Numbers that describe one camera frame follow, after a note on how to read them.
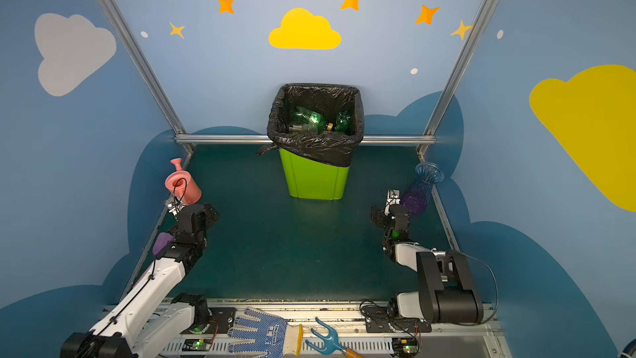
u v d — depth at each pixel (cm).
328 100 93
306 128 90
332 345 70
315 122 93
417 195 93
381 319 75
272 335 72
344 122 92
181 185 93
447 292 44
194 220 63
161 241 89
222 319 75
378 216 84
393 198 79
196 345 70
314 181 94
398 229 71
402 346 71
